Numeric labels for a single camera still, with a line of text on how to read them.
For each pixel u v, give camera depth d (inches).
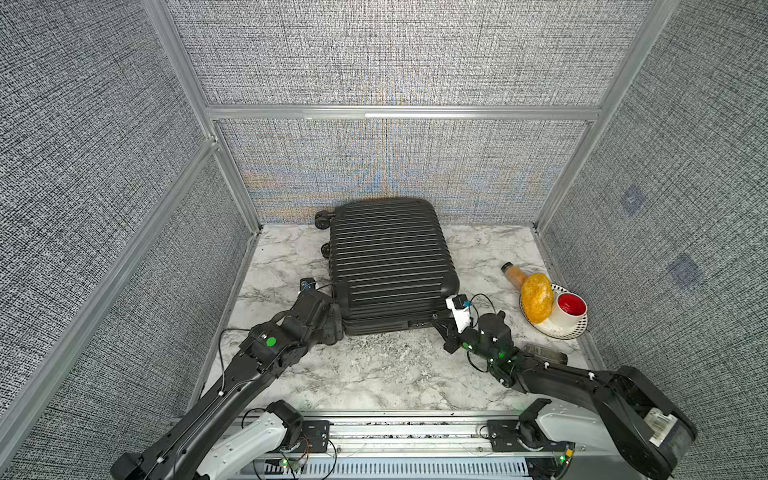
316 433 28.9
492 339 25.1
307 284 25.7
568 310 36.3
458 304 28.5
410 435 29.4
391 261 32.5
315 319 21.3
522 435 25.8
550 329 35.4
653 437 16.2
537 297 35.5
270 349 18.4
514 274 40.5
